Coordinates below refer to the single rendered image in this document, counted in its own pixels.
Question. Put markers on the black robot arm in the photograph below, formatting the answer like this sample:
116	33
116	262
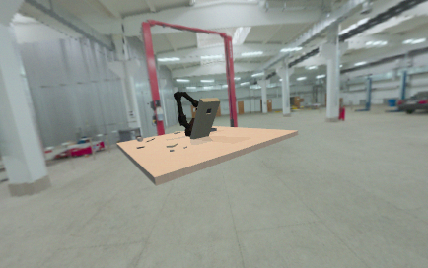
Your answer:
182	118

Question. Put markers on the beige service panel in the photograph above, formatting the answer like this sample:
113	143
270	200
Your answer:
204	118

